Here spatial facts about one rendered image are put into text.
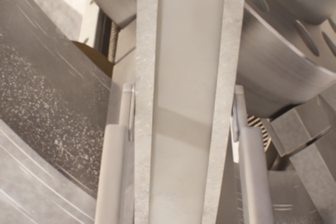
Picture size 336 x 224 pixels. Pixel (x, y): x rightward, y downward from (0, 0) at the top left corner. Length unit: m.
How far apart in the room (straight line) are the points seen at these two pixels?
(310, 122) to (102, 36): 0.23
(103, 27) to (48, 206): 0.35
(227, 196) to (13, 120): 0.12
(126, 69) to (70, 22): 1.15
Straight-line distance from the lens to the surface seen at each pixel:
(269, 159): 0.58
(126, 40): 0.34
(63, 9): 1.48
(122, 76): 0.31
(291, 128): 0.47
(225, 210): 0.29
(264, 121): 0.48
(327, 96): 0.67
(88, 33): 0.58
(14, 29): 0.29
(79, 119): 0.28
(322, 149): 0.48
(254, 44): 0.37
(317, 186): 0.47
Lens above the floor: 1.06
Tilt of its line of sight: 57 degrees down
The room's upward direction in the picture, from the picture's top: 93 degrees counter-clockwise
